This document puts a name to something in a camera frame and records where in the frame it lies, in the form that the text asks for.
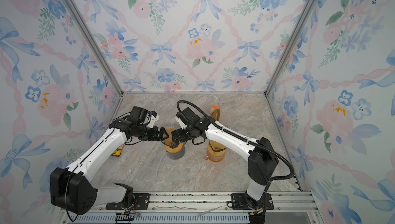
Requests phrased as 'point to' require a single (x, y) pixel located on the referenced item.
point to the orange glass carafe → (216, 156)
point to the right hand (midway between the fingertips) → (179, 136)
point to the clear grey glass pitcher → (177, 155)
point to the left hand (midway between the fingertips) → (161, 135)
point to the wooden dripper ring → (174, 150)
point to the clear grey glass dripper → (172, 146)
